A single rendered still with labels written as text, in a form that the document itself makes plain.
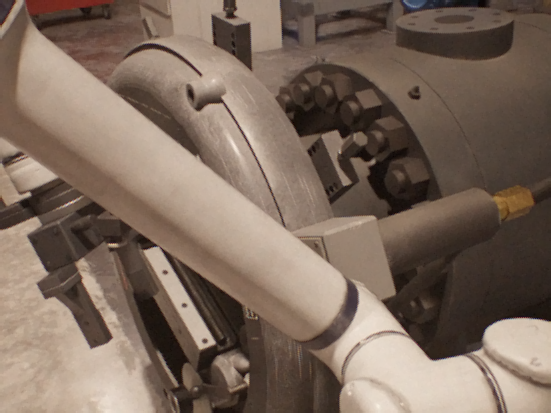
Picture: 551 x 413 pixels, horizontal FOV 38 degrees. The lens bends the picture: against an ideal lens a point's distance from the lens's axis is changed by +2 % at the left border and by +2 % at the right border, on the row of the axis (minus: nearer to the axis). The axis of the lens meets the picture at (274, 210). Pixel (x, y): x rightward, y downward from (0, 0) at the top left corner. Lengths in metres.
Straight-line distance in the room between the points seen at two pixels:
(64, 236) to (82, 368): 1.33
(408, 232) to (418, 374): 0.31
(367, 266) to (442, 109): 0.46
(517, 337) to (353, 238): 0.26
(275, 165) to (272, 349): 0.25
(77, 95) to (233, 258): 0.20
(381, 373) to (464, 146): 0.65
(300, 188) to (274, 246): 0.31
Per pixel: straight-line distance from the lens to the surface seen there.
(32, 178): 0.96
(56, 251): 0.95
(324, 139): 1.06
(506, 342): 0.78
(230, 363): 1.30
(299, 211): 1.04
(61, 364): 2.29
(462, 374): 0.77
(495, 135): 1.38
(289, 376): 1.10
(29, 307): 2.59
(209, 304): 1.38
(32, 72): 0.66
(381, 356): 0.78
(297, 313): 0.79
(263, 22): 5.32
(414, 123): 1.31
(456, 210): 1.08
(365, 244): 0.97
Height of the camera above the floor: 1.25
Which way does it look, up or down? 25 degrees down
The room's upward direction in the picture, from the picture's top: 4 degrees counter-clockwise
